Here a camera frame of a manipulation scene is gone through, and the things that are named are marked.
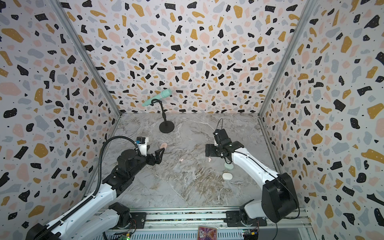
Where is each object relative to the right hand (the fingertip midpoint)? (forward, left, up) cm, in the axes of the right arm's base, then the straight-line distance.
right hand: (211, 147), depth 85 cm
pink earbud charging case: (+9, +31, -11) cm, 35 cm away
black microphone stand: (+26, +33, -13) cm, 44 cm away
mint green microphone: (+25, +29, +18) cm, 42 cm away
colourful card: (-39, +3, -12) cm, 41 cm away
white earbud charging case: (-11, -10, -14) cm, 20 cm away
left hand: (-4, +28, +8) cm, 29 cm away
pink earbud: (-1, +18, -13) cm, 23 cm away
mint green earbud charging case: (-6, -11, -12) cm, 17 cm away
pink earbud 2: (-1, 0, -13) cm, 13 cm away
